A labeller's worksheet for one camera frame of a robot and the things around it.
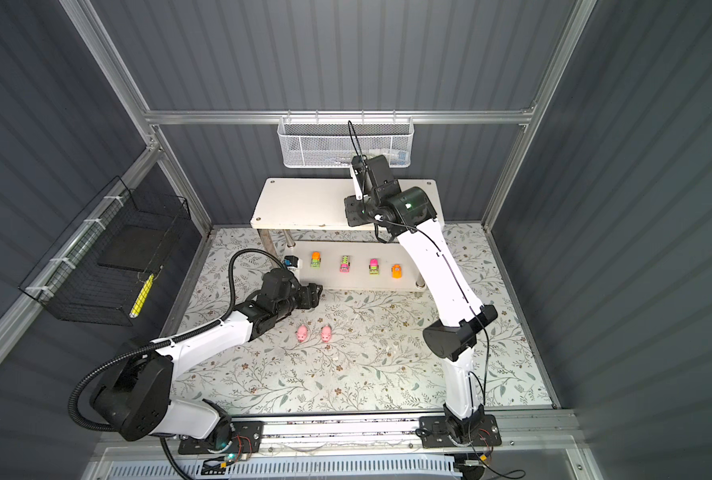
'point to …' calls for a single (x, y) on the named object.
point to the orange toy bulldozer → (396, 271)
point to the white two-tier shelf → (286, 205)
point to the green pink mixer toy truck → (374, 266)
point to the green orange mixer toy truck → (315, 260)
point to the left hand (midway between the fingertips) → (313, 286)
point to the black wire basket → (101, 270)
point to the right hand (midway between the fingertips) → (356, 208)
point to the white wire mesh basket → (335, 142)
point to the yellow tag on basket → (136, 308)
